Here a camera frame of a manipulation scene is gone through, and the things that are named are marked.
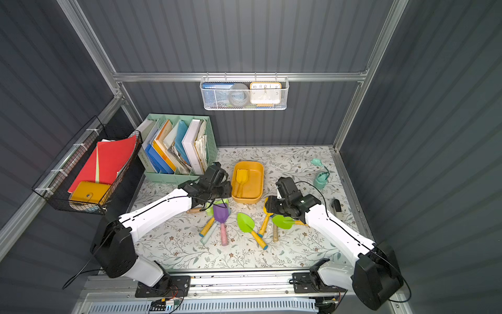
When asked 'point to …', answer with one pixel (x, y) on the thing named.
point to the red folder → (104, 161)
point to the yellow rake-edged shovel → (242, 176)
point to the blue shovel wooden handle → (275, 233)
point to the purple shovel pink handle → (221, 211)
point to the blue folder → (157, 162)
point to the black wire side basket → (54, 186)
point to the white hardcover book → (187, 142)
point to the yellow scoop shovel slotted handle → (267, 215)
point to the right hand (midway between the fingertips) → (273, 204)
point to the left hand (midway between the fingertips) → (226, 187)
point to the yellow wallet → (89, 192)
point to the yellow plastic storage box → (253, 190)
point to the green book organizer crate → (176, 148)
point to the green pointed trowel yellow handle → (246, 224)
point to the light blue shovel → (207, 236)
